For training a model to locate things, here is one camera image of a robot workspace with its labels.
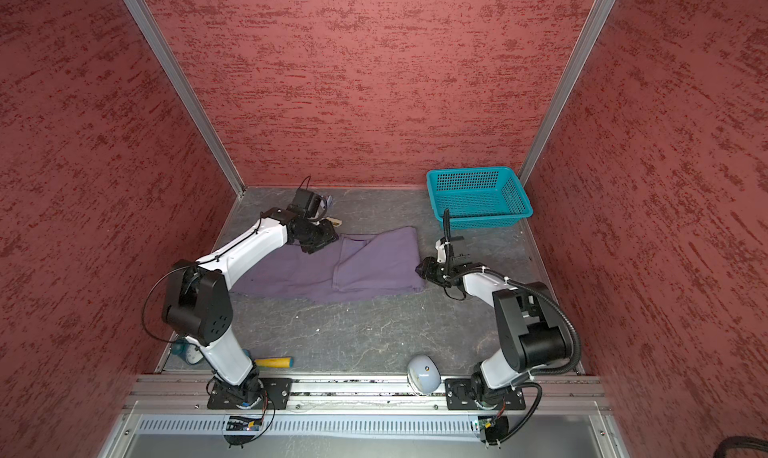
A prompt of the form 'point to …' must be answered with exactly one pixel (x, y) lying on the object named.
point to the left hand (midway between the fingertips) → (333, 246)
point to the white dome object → (423, 374)
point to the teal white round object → (187, 350)
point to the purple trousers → (378, 262)
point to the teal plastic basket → (478, 197)
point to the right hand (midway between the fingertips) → (418, 275)
